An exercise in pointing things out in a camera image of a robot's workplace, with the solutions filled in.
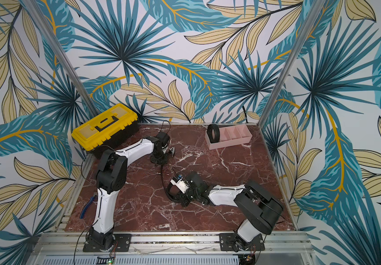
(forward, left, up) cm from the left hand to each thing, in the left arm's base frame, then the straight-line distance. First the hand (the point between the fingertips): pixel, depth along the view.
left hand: (163, 163), depth 98 cm
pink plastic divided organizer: (+24, -44, -1) cm, 50 cm away
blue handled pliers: (-28, +36, -1) cm, 46 cm away
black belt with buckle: (+21, -28, +6) cm, 35 cm away
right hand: (-20, -8, +1) cm, 22 cm away
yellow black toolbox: (+11, +31, +15) cm, 36 cm away
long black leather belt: (-14, -3, -1) cm, 15 cm away
